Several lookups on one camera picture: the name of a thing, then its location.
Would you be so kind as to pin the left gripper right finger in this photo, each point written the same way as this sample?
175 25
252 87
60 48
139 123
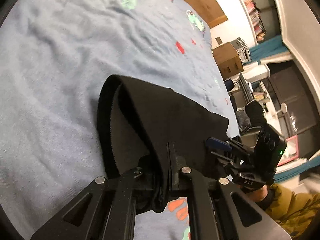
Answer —
217 208

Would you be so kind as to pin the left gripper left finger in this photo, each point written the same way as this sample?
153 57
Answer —
105 209

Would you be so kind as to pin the black pants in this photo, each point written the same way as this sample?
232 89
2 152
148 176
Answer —
136 120

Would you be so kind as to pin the right hand black glove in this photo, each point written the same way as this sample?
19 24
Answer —
259 163

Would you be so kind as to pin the black office chair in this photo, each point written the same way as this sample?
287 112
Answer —
242 118

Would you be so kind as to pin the olive jacket sleeve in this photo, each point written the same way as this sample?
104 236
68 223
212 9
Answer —
294 212

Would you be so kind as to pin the white desk lamp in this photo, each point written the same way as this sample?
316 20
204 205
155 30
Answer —
283 109

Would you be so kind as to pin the wooden drawer chest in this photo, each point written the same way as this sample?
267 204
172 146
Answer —
227 60

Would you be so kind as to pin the white printer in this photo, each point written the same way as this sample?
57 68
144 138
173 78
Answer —
242 49

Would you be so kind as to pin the teal right curtain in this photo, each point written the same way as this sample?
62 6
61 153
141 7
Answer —
267 48

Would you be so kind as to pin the row of books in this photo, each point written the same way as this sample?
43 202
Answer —
255 19

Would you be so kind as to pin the blue patterned bed cover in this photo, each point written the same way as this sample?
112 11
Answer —
55 58

